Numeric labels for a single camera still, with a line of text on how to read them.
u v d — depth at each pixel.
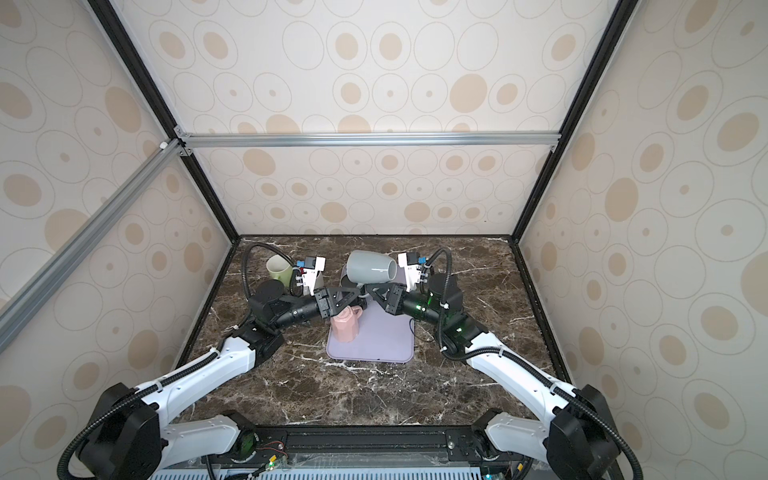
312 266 0.67
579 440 0.40
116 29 0.69
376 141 0.94
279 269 0.98
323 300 0.64
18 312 0.51
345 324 0.85
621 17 0.69
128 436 0.40
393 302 0.63
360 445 0.74
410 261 0.66
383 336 0.92
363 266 0.69
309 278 0.67
